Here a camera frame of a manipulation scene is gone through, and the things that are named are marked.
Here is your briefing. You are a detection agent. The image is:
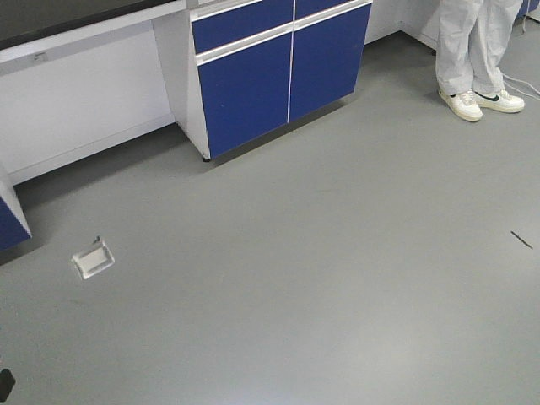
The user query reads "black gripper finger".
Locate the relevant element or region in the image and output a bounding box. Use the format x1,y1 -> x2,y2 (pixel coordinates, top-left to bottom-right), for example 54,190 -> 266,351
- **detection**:
0,367 -> 17,400

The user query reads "metal floor socket plate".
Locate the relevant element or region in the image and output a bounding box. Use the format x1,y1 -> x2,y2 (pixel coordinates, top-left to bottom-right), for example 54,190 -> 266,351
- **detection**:
70,235 -> 116,280

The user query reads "bench with blue cabinet doors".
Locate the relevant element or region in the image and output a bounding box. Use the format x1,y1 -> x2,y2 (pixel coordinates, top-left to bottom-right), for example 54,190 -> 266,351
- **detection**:
0,0 -> 375,255

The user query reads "thin black stick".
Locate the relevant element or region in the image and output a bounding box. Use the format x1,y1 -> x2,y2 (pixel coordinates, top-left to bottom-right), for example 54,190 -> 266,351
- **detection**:
510,229 -> 534,251

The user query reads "person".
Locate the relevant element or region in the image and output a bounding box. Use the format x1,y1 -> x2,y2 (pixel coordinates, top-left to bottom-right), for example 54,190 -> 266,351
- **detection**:
434,0 -> 527,123

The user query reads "white floor cable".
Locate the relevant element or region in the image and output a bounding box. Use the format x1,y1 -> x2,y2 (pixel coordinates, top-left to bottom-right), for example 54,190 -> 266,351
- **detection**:
499,69 -> 540,101

